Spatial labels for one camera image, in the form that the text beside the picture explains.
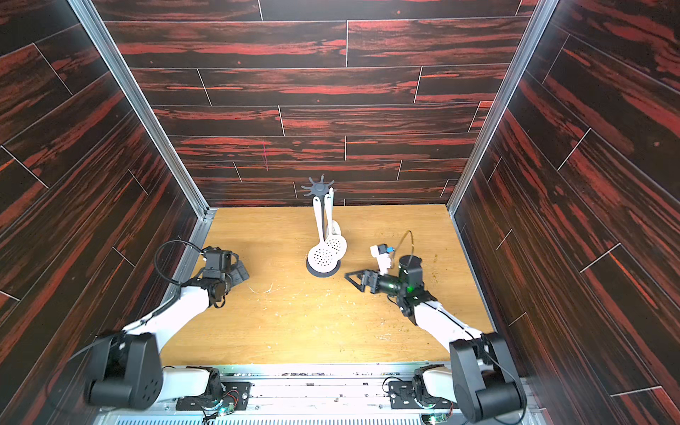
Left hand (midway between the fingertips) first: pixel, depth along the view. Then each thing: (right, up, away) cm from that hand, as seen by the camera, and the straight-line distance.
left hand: (234, 273), depth 91 cm
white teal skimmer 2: (+36, +10, +1) cm, 38 cm away
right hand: (+42, +1, -8) cm, 43 cm away
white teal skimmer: (+31, +5, -3) cm, 32 cm away
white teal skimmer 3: (+36, +15, +8) cm, 40 cm away
